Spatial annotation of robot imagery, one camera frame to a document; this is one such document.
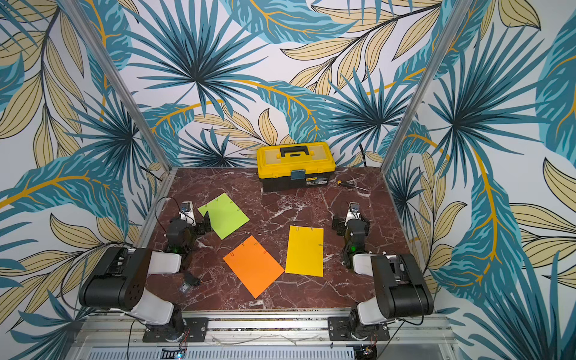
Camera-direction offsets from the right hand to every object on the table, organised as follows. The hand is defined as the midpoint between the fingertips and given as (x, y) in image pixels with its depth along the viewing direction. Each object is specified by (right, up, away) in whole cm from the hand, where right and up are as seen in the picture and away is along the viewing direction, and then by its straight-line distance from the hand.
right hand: (352, 214), depth 92 cm
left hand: (-64, 0, 0) cm, 64 cm away
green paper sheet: (-55, -2, +9) cm, 56 cm away
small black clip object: (-62, -23, -10) cm, 67 cm away
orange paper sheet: (-40, -20, -4) cm, 45 cm away
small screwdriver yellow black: (+2, +13, +21) cm, 25 cm away
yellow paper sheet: (-19, -15, 0) cm, 24 cm away
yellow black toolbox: (-27, +21, +8) cm, 35 cm away
